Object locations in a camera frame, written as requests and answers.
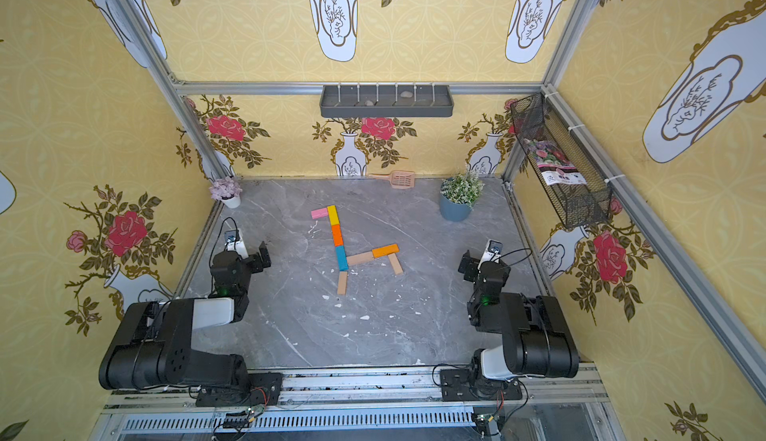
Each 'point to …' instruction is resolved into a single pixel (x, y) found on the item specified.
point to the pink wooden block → (319, 213)
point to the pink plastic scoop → (400, 180)
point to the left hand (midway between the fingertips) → (250, 244)
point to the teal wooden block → (341, 257)
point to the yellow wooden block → (333, 215)
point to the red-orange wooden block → (337, 234)
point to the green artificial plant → (463, 188)
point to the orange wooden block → (385, 250)
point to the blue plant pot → (454, 211)
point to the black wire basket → (578, 194)
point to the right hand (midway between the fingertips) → (483, 254)
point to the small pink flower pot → (227, 191)
